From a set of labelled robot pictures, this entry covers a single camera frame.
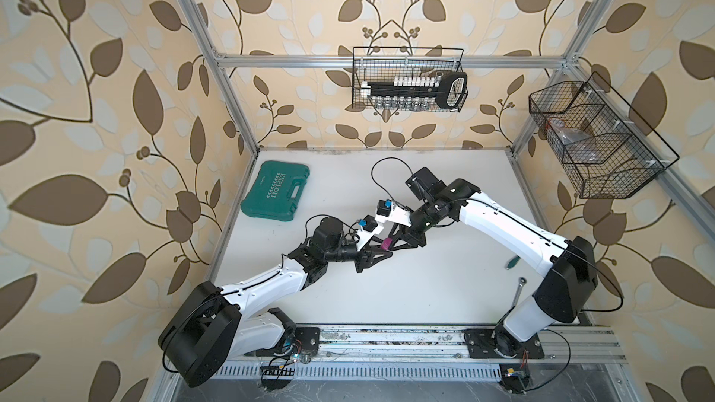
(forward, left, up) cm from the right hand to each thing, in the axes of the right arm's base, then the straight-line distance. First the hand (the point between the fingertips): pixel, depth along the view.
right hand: (392, 239), depth 76 cm
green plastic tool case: (+27, +40, -11) cm, 50 cm away
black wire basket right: (+16, -58, +17) cm, 62 cm away
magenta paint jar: (-2, +2, +2) cm, 3 cm away
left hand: (-2, +2, 0) cm, 3 cm away
